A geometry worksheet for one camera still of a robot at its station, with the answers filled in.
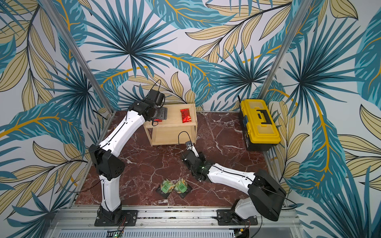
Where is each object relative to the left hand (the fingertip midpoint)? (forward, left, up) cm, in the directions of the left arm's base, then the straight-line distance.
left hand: (158, 114), depth 84 cm
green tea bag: (-32, -6, -25) cm, 41 cm away
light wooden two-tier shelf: (-4, -12, -6) cm, 14 cm away
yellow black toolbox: (-5, -59, -8) cm, 60 cm away
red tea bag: (+1, -16, -2) cm, 16 cm away
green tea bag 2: (-32, -14, -25) cm, 43 cm away
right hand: (-17, -21, -15) cm, 31 cm away
